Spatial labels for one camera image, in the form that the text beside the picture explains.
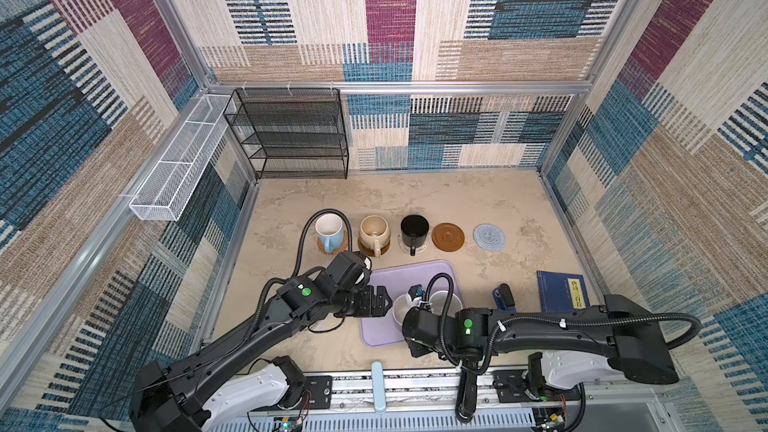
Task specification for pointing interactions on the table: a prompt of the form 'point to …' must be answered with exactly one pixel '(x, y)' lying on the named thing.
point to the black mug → (414, 230)
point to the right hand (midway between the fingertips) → (415, 338)
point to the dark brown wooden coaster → (370, 251)
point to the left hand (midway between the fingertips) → (380, 305)
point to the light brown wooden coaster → (448, 237)
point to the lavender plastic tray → (397, 279)
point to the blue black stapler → (503, 298)
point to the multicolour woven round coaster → (417, 248)
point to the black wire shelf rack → (291, 133)
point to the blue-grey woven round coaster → (490, 237)
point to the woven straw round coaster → (341, 248)
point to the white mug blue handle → (331, 231)
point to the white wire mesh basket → (161, 197)
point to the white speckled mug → (438, 302)
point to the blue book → (562, 292)
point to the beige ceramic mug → (374, 232)
